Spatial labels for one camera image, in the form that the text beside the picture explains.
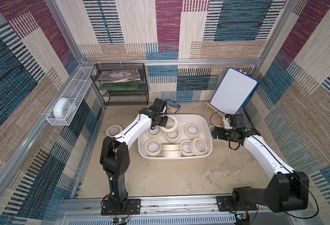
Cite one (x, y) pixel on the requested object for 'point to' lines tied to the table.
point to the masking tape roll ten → (198, 146)
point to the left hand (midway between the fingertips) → (162, 120)
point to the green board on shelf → (120, 86)
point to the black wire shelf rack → (123, 98)
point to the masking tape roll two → (171, 130)
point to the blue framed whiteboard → (234, 92)
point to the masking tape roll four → (173, 137)
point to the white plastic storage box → (185, 136)
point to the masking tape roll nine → (185, 147)
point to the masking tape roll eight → (171, 153)
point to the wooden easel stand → (208, 105)
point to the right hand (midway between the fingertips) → (219, 132)
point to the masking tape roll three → (192, 130)
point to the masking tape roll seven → (170, 147)
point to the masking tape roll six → (152, 136)
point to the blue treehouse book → (172, 108)
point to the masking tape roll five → (153, 147)
